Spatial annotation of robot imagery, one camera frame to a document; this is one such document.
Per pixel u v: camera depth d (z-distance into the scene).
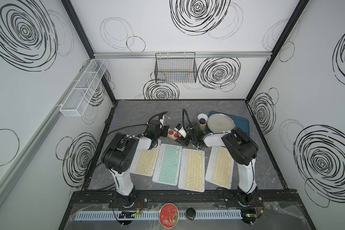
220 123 1.05
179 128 0.87
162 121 0.88
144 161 0.87
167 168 0.84
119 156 0.49
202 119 0.97
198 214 0.64
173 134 0.96
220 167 0.84
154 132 0.76
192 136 0.80
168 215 0.67
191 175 0.81
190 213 0.62
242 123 1.05
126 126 1.04
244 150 0.53
